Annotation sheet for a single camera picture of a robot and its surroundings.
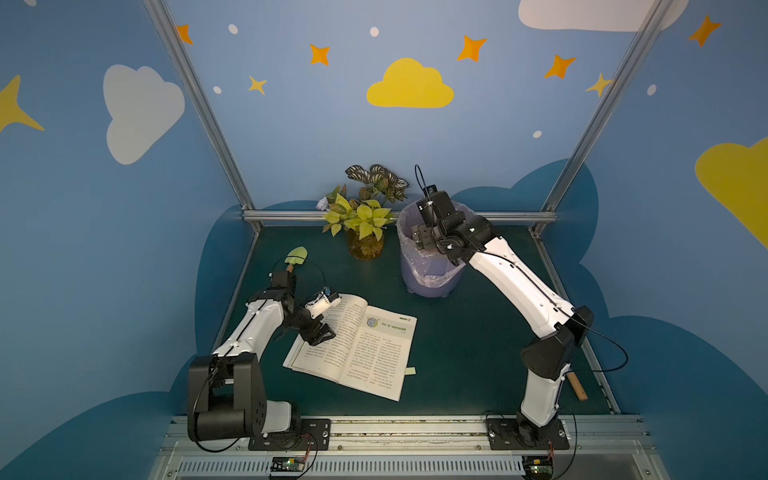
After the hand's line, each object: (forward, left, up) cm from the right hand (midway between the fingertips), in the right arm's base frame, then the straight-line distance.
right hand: (441, 226), depth 80 cm
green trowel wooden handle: (+11, +50, -29) cm, 59 cm away
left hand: (-19, +33, -23) cm, 45 cm away
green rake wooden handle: (-31, -40, -30) cm, 58 cm away
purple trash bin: (-12, +5, -13) cm, 18 cm away
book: (-24, +18, -30) cm, 42 cm away
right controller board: (-50, -25, -32) cm, 64 cm away
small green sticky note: (-29, +6, -30) cm, 42 cm away
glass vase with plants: (+9, +23, -6) cm, 25 cm away
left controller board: (-53, +36, -31) cm, 71 cm away
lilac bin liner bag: (-8, +3, -8) cm, 12 cm away
